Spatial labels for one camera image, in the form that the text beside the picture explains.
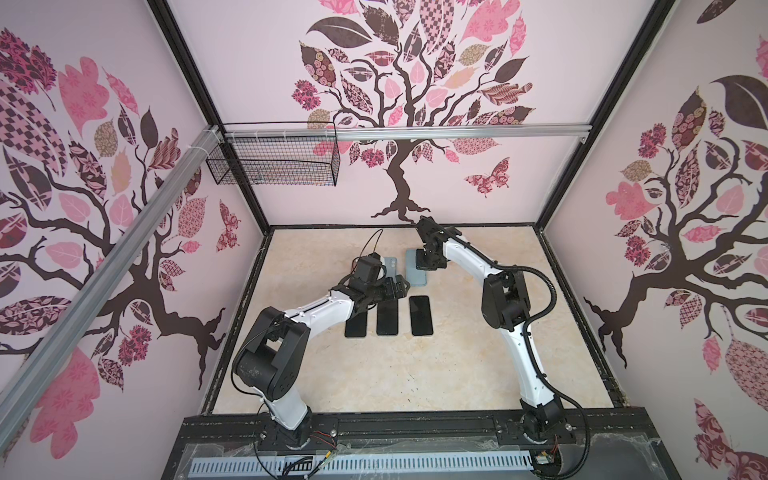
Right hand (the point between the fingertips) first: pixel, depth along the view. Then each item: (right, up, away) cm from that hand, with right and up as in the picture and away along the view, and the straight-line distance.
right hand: (425, 261), depth 105 cm
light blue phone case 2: (-12, -1, +5) cm, 14 cm away
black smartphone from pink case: (-23, -21, -12) cm, 33 cm away
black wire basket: (-49, +35, -10) cm, 61 cm away
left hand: (-10, -9, -14) cm, 19 cm away
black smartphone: (-13, -19, -13) cm, 27 cm away
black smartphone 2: (-3, -18, -10) cm, 20 cm away
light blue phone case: (-4, -5, -2) cm, 7 cm away
